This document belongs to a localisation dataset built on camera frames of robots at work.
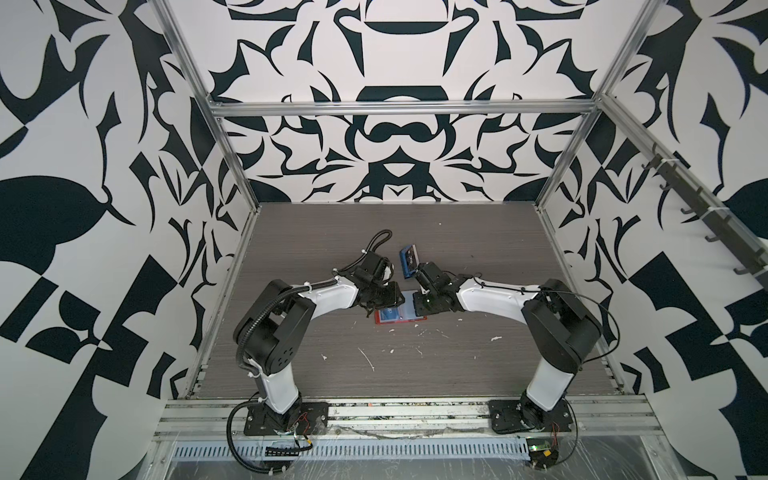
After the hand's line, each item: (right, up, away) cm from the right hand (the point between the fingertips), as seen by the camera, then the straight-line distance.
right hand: (419, 303), depth 93 cm
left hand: (-4, +3, -2) cm, 6 cm away
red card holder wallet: (-5, -2, -1) cm, 6 cm away
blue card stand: (-2, +13, +8) cm, 15 cm away
